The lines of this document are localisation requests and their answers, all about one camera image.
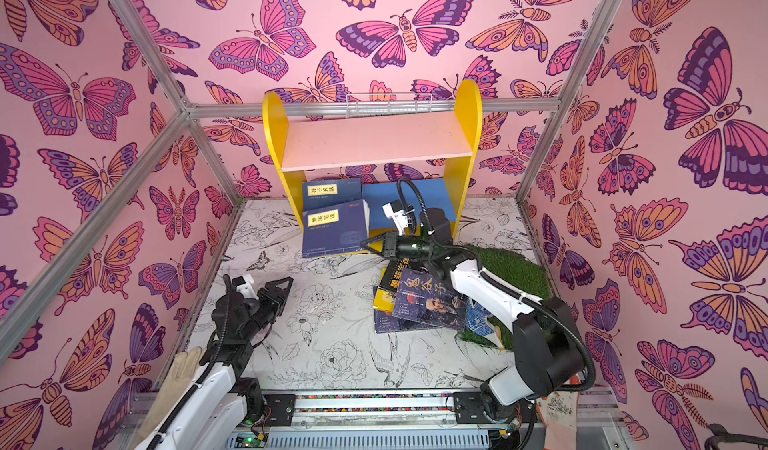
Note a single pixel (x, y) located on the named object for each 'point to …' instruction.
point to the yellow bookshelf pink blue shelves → (409, 161)
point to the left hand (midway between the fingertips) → (293, 279)
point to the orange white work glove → (559, 413)
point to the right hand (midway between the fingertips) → (362, 244)
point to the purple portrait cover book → (420, 297)
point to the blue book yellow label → (329, 193)
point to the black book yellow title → (393, 272)
